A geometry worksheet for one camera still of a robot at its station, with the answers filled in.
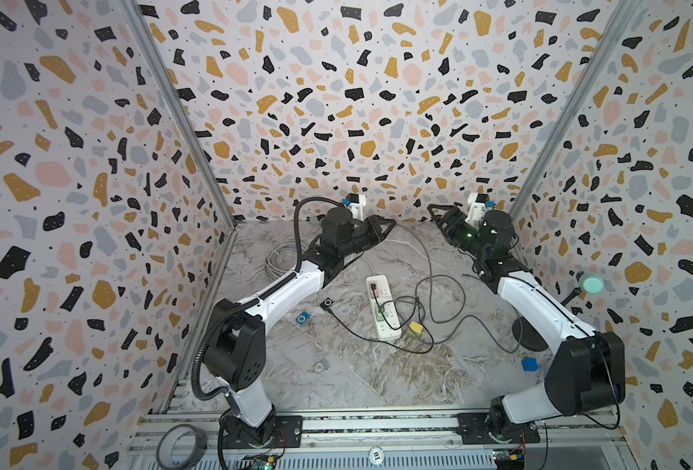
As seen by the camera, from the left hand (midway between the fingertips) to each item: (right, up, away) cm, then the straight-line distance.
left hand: (403, 220), depth 75 cm
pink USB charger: (-6, -21, +20) cm, 30 cm away
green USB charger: (-6, -27, +9) cm, 29 cm away
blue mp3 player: (-30, -29, +17) cm, 45 cm away
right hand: (+9, +2, +2) cm, 9 cm away
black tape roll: (-57, -53, -7) cm, 78 cm away
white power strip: (-4, -24, +10) cm, 27 cm away
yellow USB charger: (+6, -32, +16) cm, 36 cm away
